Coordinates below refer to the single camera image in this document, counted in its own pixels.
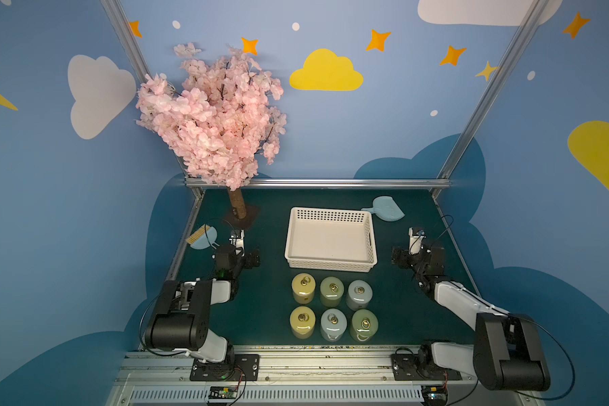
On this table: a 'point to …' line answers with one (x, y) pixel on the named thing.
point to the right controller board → (435, 395)
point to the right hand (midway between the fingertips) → (410, 244)
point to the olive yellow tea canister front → (302, 322)
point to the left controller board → (222, 392)
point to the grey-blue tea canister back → (359, 293)
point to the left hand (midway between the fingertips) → (245, 243)
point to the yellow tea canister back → (303, 286)
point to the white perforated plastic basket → (331, 239)
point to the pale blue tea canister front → (333, 325)
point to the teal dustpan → (385, 208)
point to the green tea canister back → (331, 289)
